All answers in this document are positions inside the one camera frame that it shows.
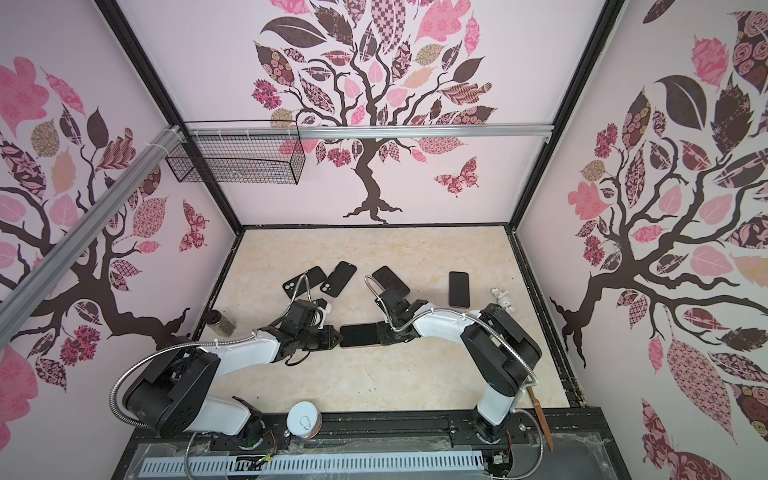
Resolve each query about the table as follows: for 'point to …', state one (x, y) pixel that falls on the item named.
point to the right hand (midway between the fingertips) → (382, 335)
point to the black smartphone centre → (390, 281)
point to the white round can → (304, 420)
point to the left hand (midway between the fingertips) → (342, 342)
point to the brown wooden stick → (542, 418)
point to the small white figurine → (502, 299)
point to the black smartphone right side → (459, 289)
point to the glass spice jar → (219, 323)
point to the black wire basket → (237, 161)
